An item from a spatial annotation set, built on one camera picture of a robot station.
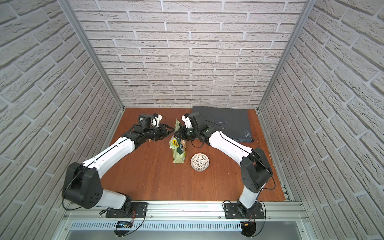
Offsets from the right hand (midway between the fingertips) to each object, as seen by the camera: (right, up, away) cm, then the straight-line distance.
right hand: (169, 138), depth 78 cm
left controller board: (-22, -44, -7) cm, 49 cm away
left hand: (+1, +6, +4) cm, 7 cm away
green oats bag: (+4, -5, +3) cm, 7 cm away
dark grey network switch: (+42, +8, +29) cm, 51 cm away
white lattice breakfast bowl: (+17, -16, +11) cm, 26 cm away
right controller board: (+40, -43, -7) cm, 59 cm away
